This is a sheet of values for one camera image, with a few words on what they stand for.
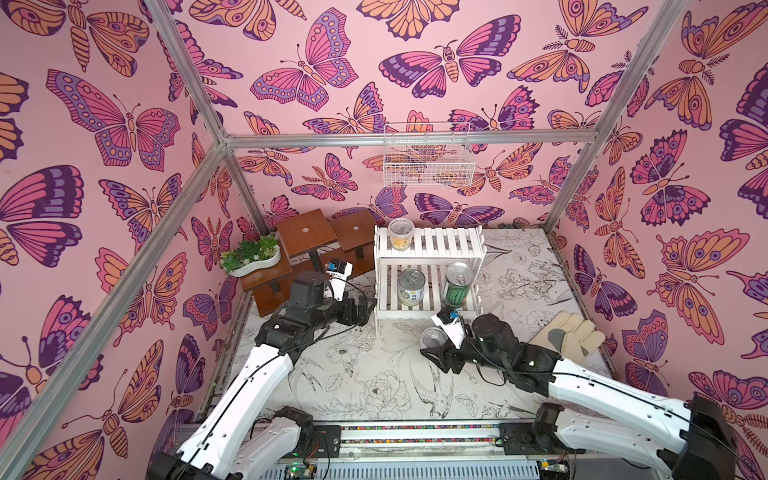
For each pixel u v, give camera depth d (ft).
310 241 2.88
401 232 2.45
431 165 3.47
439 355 2.13
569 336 2.94
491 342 1.85
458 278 2.50
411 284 2.61
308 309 1.82
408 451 2.39
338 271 2.13
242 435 1.42
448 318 2.08
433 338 2.39
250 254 2.78
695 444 1.29
